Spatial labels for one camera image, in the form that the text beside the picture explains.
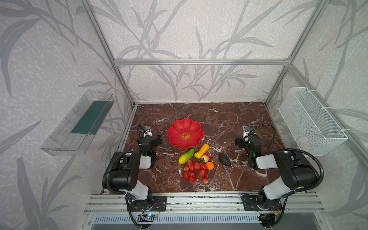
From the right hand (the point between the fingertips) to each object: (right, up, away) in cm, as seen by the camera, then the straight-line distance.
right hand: (244, 129), depth 95 cm
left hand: (-62, 0, -1) cm, 62 cm away
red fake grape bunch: (-33, -22, -14) cm, 42 cm away
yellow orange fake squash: (-28, -13, -4) cm, 31 cm away
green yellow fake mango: (-39, -16, -8) cm, 42 cm away
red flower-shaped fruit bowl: (-40, -3, +7) cm, 41 cm away
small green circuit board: (-58, -43, -23) cm, 76 cm away
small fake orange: (-25, -20, -12) cm, 34 cm away
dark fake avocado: (-15, -17, -9) cm, 25 cm away
